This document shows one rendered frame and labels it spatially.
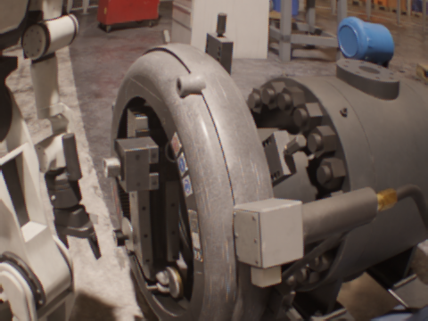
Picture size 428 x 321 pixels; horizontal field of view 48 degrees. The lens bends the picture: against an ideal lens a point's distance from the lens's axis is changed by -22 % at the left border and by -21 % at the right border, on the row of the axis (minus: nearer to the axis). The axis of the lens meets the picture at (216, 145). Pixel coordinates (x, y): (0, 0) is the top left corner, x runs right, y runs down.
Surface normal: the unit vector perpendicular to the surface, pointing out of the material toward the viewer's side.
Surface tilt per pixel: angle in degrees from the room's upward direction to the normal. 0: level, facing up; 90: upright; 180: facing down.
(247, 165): 51
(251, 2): 90
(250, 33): 90
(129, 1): 90
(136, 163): 88
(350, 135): 40
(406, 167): 61
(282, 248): 68
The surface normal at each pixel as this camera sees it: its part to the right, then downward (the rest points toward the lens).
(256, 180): 0.36, -0.22
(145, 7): 0.47, 0.36
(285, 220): 0.41, -0.01
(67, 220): -0.40, 0.32
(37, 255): 0.86, -0.18
